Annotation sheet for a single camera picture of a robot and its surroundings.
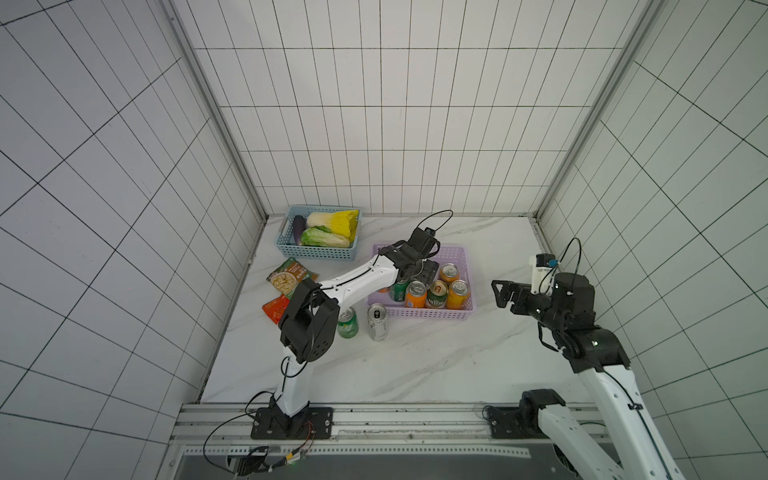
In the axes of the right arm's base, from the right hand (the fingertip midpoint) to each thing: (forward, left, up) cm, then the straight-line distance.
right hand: (497, 282), depth 74 cm
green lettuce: (+25, +53, -14) cm, 60 cm away
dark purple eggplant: (+34, +65, -18) cm, 75 cm away
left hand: (+11, +20, -11) cm, 25 cm away
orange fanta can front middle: (+2, +20, -12) cm, 23 cm away
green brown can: (+3, +14, -12) cm, 18 cm away
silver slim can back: (-7, +30, -9) cm, 32 cm away
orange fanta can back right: (+10, +10, -12) cm, 18 cm away
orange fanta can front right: (+4, +7, -12) cm, 14 cm away
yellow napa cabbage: (+31, +47, -13) cm, 57 cm away
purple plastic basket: (+22, +7, -19) cm, 30 cm away
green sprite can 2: (+4, +25, -14) cm, 29 cm away
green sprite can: (-8, +39, -12) cm, 41 cm away
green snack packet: (+12, +63, -20) cm, 67 cm away
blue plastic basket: (+24, +68, -18) cm, 74 cm away
